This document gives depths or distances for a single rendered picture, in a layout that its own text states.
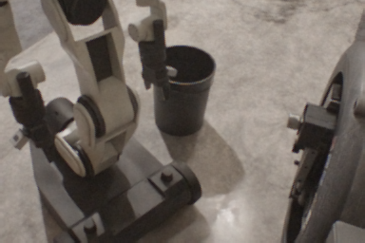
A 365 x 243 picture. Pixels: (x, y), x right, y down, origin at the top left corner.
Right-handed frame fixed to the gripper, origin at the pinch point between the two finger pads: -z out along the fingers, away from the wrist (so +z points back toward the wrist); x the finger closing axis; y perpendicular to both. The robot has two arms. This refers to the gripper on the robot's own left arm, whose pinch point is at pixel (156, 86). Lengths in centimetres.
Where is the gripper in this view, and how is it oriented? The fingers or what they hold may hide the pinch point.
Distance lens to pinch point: 138.1
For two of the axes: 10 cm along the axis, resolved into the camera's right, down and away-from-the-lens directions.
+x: 6.8, 3.7, -6.4
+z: -0.6, -8.3, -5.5
